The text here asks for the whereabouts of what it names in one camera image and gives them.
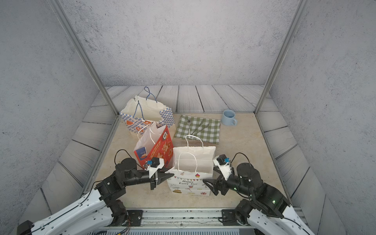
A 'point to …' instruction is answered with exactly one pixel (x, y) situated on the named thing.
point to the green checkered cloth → (202, 129)
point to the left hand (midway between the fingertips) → (172, 175)
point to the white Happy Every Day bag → (191, 165)
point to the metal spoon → (189, 121)
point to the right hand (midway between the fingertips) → (210, 175)
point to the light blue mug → (228, 118)
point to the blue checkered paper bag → (139, 112)
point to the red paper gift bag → (162, 148)
